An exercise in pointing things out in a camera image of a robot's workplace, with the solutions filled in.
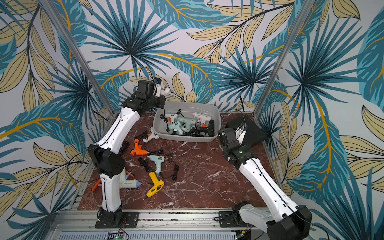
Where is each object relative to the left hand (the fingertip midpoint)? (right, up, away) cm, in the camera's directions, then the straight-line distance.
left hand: (163, 99), depth 84 cm
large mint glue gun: (+12, -12, +26) cm, 31 cm away
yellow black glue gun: (-3, -48, -2) cm, 48 cm away
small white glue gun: (-10, -22, +19) cm, 31 cm away
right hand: (+38, -22, -7) cm, 45 cm away
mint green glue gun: (-5, -36, +9) cm, 37 cm away
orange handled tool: (-36, -47, -2) cm, 60 cm away
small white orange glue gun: (+1, +5, -2) cm, 5 cm away
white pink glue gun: (+24, -8, +29) cm, 39 cm away
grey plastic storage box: (-6, -18, +23) cm, 30 cm away
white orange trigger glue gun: (0, -8, +29) cm, 30 cm away
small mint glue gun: (+5, -14, +20) cm, 25 cm away
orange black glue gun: (-19, -30, +13) cm, 38 cm away
